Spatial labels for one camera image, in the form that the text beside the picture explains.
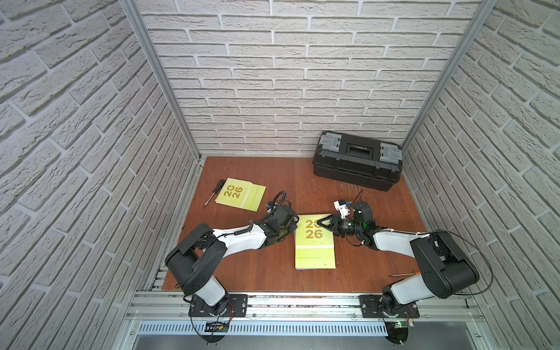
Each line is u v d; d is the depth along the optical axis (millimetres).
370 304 740
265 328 775
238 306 731
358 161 969
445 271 447
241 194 1031
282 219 684
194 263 441
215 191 1033
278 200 772
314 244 812
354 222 762
